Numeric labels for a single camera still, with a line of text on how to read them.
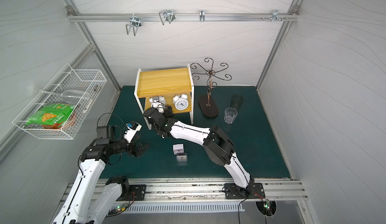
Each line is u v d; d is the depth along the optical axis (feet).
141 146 2.17
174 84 2.55
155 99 2.39
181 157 2.69
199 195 2.41
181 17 2.59
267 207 2.35
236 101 3.15
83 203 1.37
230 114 3.32
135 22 2.57
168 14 2.51
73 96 2.14
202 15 2.58
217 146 1.74
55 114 1.81
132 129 2.17
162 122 2.14
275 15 2.51
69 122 1.90
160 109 2.42
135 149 2.17
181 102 2.75
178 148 2.74
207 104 3.53
